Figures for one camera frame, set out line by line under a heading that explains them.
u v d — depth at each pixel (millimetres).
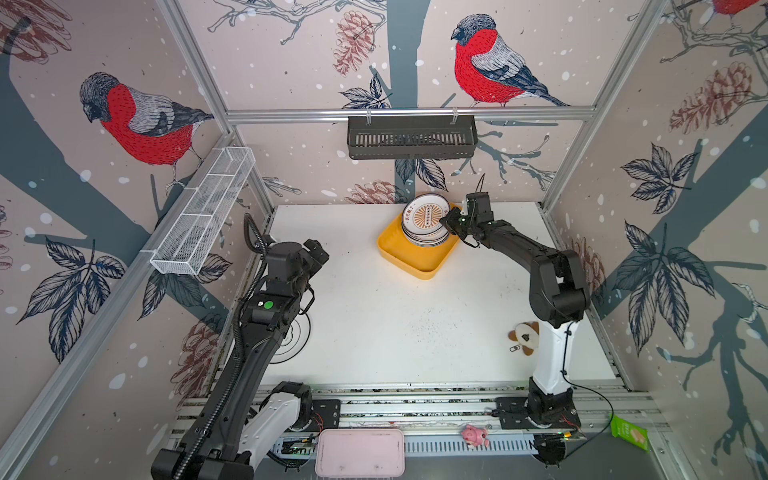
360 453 676
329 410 747
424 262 1016
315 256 682
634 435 698
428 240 1029
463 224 861
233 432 443
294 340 860
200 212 777
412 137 1039
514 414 731
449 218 901
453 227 905
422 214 1043
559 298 545
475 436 685
